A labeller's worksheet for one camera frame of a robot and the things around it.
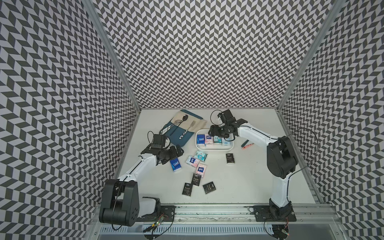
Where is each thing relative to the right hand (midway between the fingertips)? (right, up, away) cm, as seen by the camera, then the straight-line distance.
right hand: (213, 135), depth 93 cm
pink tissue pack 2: (-8, -19, -8) cm, 22 cm away
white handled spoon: (-26, +8, +15) cm, 31 cm away
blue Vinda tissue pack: (-8, -4, +1) cm, 9 cm away
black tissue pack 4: (-3, -27, -14) cm, 31 cm away
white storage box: (-4, +2, +3) cm, 6 cm away
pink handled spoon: (+21, -9, +3) cm, 23 cm away
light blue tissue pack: (+8, -6, +3) cm, 11 cm away
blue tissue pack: (-23, -17, -6) cm, 29 cm away
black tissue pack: (+10, -14, -3) cm, 18 cm away
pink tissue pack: (-2, -3, +1) cm, 4 cm away
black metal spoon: (-20, +11, +19) cm, 30 cm away
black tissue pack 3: (-15, -27, -14) cm, 34 cm away
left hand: (-22, -11, -6) cm, 25 cm away
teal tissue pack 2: (-8, -13, -2) cm, 15 cm away
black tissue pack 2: (-10, -23, -12) cm, 28 cm away
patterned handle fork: (-14, +6, +15) cm, 21 cm away
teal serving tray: (-24, -1, +9) cm, 26 cm away
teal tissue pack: (+3, -4, +4) cm, 6 cm away
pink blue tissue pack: (-13, -16, -4) cm, 21 cm away
